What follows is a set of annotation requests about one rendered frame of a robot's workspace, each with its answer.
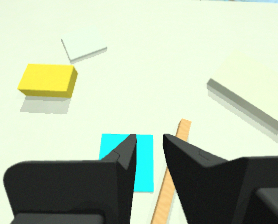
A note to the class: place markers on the pale white flat tile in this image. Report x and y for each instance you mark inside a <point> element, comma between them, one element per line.
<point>83,42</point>

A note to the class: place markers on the yellow rectangular block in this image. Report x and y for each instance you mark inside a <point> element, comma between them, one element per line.
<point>48,80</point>

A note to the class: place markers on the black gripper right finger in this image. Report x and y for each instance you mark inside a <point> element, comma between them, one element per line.
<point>213,190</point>

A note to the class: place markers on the light wooden flat bar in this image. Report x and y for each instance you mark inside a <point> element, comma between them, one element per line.
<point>164,201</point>

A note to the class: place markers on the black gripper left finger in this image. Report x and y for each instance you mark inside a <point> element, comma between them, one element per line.
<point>106,184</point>

